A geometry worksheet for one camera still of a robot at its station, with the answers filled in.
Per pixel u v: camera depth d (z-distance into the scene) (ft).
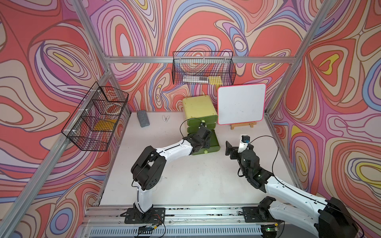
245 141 2.21
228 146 2.47
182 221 2.39
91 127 2.41
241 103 3.34
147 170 1.59
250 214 2.41
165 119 3.69
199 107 3.04
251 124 3.46
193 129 3.10
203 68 3.17
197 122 2.76
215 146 3.16
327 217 1.34
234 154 2.35
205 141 2.69
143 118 3.73
